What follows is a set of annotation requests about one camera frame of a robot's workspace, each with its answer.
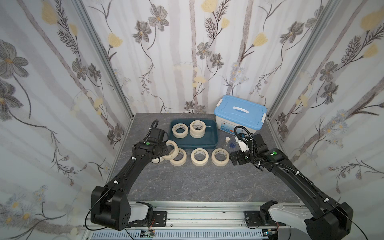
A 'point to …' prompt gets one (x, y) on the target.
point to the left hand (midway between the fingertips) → (164, 149)
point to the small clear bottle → (227, 139)
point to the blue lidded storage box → (231, 111)
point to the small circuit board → (150, 233)
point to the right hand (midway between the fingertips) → (241, 152)
